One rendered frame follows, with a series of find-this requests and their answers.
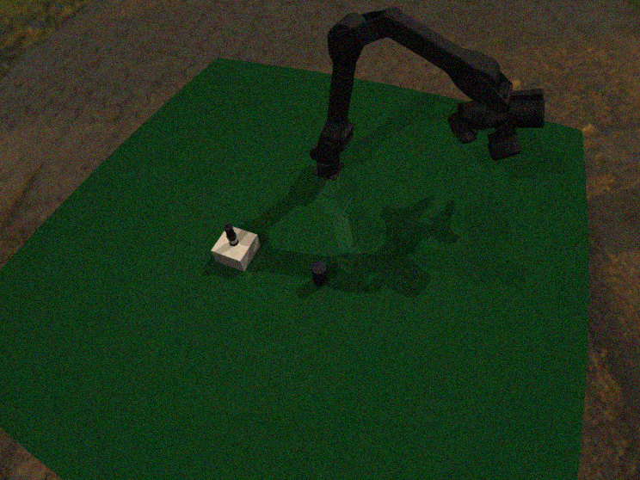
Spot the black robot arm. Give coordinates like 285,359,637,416
309,7,545,180

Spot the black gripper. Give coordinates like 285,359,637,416
487,120,522,160

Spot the beige block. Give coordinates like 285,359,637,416
211,226,260,272

